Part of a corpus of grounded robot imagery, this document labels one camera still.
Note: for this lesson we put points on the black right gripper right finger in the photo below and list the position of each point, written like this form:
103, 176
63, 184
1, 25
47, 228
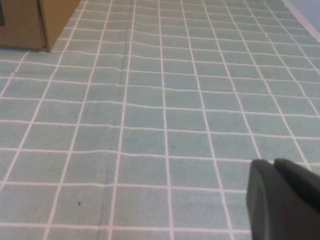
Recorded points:
306, 187

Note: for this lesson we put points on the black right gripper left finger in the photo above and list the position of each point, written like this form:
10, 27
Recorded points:
272, 206

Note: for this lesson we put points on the cyan checkered tablecloth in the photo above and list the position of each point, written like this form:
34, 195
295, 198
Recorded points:
142, 122

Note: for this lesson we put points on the brown cardboard shoebox cabinet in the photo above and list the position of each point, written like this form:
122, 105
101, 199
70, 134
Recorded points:
34, 24

